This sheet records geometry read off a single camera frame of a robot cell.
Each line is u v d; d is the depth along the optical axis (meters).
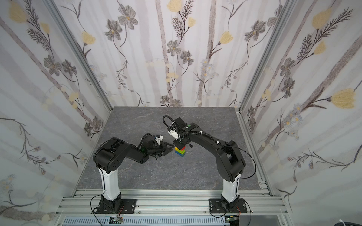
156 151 0.85
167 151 0.88
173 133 0.81
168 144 0.92
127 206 0.74
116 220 0.71
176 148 0.90
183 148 0.81
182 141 0.75
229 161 0.48
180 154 0.91
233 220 0.72
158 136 0.95
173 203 0.76
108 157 0.53
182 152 0.90
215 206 0.73
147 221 0.70
